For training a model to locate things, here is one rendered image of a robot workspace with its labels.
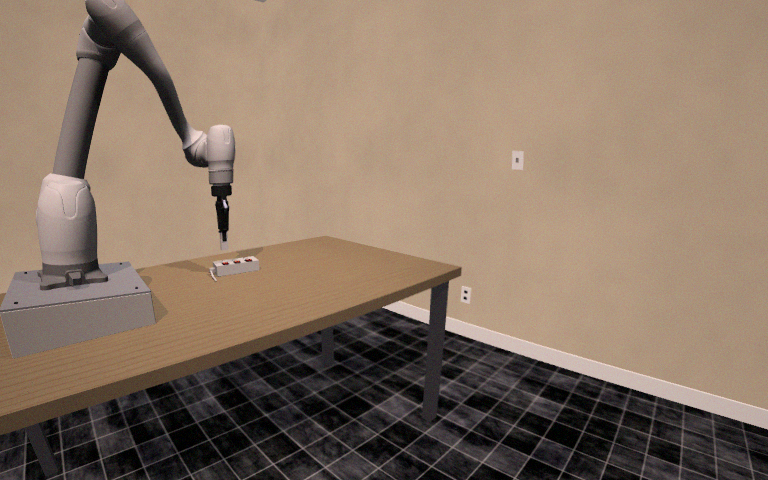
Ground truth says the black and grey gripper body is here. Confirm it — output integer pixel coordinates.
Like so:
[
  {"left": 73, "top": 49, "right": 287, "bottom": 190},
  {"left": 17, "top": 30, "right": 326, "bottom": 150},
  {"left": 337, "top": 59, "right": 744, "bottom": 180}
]
[{"left": 211, "top": 185, "right": 232, "bottom": 211}]

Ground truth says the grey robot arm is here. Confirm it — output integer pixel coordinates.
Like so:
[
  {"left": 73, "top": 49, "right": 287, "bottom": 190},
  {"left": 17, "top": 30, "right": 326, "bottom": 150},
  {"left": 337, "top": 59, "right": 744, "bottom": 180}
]
[{"left": 36, "top": 0, "right": 235, "bottom": 290}]

